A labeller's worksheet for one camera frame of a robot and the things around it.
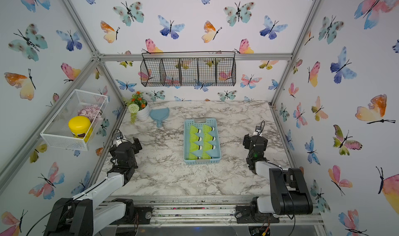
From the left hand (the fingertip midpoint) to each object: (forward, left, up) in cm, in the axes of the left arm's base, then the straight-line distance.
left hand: (127, 140), depth 85 cm
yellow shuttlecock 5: (0, -36, -10) cm, 37 cm away
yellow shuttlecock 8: (-6, -43, -9) cm, 44 cm away
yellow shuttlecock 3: (+6, -36, -10) cm, 38 cm away
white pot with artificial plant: (+25, 0, 0) cm, 25 cm away
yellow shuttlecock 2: (+13, -44, -9) cm, 46 cm away
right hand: (+3, -73, -3) cm, 73 cm away
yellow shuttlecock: (+13, -36, -10) cm, 39 cm away
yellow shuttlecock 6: (+1, -44, -11) cm, 45 cm away
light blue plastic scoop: (+30, -10, -14) cm, 34 cm away
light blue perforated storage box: (+4, -41, -11) cm, 42 cm away
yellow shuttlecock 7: (-7, -35, -9) cm, 37 cm away
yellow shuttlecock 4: (+7, -44, -10) cm, 46 cm away
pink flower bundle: (+1, +6, +22) cm, 23 cm away
